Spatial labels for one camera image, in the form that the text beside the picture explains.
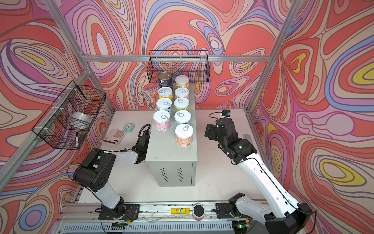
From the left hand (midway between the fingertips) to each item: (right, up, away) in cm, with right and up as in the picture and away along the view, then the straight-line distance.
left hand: (157, 143), depth 98 cm
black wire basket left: (-38, +15, -28) cm, 49 cm away
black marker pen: (-35, +5, -26) cm, 44 cm away
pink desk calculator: (-32, +5, +3) cm, 32 cm away
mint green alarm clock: (-23, +11, +8) cm, 27 cm away
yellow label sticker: (+17, -30, -26) cm, 43 cm away
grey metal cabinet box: (+9, -11, -11) cm, 18 cm away
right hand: (+35, +10, -24) cm, 44 cm away
